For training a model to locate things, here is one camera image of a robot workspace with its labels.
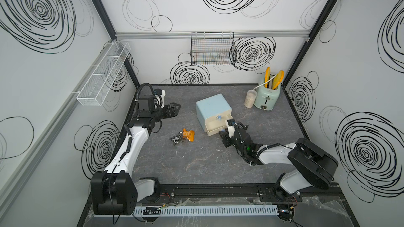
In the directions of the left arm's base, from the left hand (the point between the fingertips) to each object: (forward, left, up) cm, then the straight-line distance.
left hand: (173, 106), depth 81 cm
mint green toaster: (+13, -54, -7) cm, 56 cm away
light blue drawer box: (+1, -21, -7) cm, 22 cm away
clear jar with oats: (+19, -47, -10) cm, 51 cm away
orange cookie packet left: (-6, -7, -20) cm, 22 cm away
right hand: (-6, -27, -14) cm, 31 cm away
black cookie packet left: (-9, -2, -20) cm, 22 cm away
